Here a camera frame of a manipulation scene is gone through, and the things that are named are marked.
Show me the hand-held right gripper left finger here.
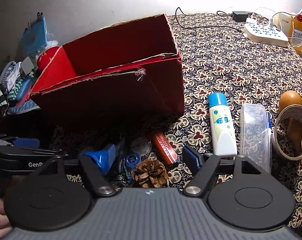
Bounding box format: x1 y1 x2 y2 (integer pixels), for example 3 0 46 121
35 144 116 197

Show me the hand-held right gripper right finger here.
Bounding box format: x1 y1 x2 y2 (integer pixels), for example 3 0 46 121
182 145 263 197

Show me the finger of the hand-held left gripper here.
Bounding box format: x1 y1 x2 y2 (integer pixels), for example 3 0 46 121
0 147 69 160
0 137 41 148

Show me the orange cylindrical battery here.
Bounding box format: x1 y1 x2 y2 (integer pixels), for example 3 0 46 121
147 131 179 168

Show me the metal clip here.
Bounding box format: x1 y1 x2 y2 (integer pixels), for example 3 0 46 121
110 179 131 188

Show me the brown pine cone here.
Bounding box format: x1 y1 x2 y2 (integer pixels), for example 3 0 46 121
132 159 168 188

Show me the red cardboard box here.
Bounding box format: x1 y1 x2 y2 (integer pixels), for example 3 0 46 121
29 13 186 128

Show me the clear plastic bottle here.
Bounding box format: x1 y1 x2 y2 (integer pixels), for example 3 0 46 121
239 103 271 173

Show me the blue checked towel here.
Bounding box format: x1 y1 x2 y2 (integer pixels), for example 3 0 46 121
7 97 41 115

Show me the clear correction tape dispenser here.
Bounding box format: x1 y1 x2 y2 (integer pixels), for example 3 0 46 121
121 139 153 178

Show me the white bottle blue cap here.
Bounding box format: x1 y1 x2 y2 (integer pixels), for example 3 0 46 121
207 92 238 157

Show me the green white striped sock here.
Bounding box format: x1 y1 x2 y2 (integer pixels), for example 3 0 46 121
10 79 24 98

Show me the blue glasses case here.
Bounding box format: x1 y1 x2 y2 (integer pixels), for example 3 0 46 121
15 76 33 100

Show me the pile of folded clothes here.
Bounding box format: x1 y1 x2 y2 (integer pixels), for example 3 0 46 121
0 61 25 108

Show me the small mirror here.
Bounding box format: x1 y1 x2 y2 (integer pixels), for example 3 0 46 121
20 56 36 77

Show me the blue pen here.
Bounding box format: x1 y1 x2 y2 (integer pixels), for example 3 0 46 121
266 112 273 173

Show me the red round pouch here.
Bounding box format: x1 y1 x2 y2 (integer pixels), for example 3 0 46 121
37 46 60 72

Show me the beige tape roll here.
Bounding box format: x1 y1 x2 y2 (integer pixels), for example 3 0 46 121
272 104 302 160

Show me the clear plastic bag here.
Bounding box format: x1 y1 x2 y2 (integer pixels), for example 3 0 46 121
36 39 59 58

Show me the blue pouch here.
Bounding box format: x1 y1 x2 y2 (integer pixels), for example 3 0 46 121
22 12 48 53

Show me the orange ball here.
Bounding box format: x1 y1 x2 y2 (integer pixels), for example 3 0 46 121
278 90 302 157

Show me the white power strip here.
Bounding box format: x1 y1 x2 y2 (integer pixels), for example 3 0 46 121
243 17 289 47

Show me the black power adapter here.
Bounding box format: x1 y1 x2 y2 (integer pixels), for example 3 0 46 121
232 11 249 22

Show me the white carton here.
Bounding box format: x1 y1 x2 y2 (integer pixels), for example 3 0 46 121
275 12 295 39

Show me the gold gift bag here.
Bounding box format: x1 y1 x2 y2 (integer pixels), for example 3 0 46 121
288 14 302 59

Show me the black cable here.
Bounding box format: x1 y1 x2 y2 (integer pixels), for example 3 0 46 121
175 7 243 33

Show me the white plug with cable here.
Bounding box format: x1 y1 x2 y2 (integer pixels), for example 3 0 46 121
252 7 276 29

